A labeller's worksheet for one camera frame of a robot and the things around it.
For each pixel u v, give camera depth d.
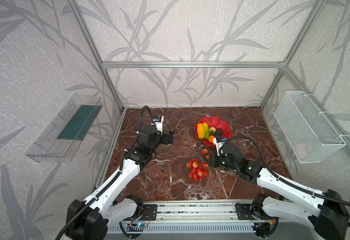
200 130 1.00
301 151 0.73
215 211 0.75
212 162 0.67
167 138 0.69
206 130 1.02
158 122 0.66
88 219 0.37
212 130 1.02
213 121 1.09
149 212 0.73
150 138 0.57
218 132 1.02
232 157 0.58
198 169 0.82
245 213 0.73
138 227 0.72
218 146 0.70
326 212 0.39
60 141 0.64
